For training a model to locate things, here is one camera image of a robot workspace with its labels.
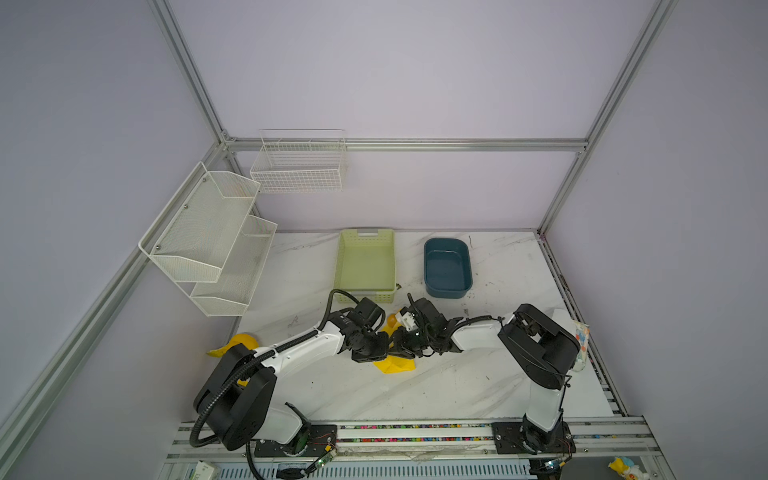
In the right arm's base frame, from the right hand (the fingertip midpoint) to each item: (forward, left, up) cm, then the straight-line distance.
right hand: (383, 352), depth 86 cm
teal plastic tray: (+31, -22, 0) cm, 38 cm away
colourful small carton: (+5, -58, +2) cm, 59 cm away
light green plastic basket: (+34, +8, -2) cm, 35 cm away
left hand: (-3, -1, +3) cm, 4 cm away
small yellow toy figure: (-27, -57, -1) cm, 63 cm away
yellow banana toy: (+3, +41, +2) cm, 41 cm away
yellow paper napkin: (-2, -3, -2) cm, 4 cm away
